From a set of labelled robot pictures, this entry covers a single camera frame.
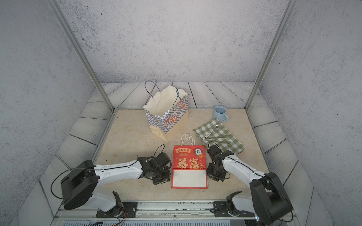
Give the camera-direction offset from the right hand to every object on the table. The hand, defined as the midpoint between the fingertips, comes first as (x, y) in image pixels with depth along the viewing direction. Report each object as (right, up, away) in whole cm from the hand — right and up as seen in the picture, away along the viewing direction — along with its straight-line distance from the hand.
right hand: (211, 176), depth 83 cm
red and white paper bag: (-13, +6, +4) cm, 14 cm away
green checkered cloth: (+6, +24, +22) cm, 33 cm away
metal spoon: (+8, +28, +23) cm, 36 cm away
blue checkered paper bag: (-25, +38, 0) cm, 46 cm away
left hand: (-21, -2, -3) cm, 22 cm away
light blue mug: (+11, +38, +27) cm, 48 cm away
